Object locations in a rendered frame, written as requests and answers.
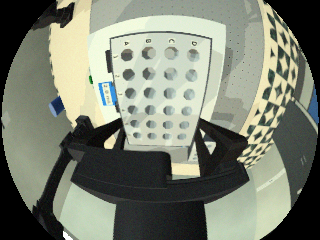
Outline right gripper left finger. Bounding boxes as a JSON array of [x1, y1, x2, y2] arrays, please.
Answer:
[[72, 117, 126, 150]]

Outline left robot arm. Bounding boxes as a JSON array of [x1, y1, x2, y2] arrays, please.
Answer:
[[30, 1, 74, 30]]

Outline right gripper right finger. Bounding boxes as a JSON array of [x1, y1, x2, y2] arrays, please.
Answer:
[[194, 118, 248, 177]]

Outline white box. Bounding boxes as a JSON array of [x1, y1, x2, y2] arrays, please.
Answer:
[[87, 15, 226, 124]]

